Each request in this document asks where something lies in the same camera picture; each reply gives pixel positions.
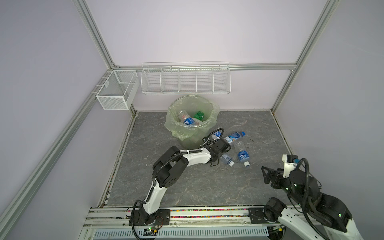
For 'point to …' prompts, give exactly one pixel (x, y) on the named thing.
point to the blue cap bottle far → (229, 139)
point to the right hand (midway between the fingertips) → (271, 169)
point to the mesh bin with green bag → (190, 137)
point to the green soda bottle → (200, 115)
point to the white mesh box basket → (119, 91)
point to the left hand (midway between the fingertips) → (222, 152)
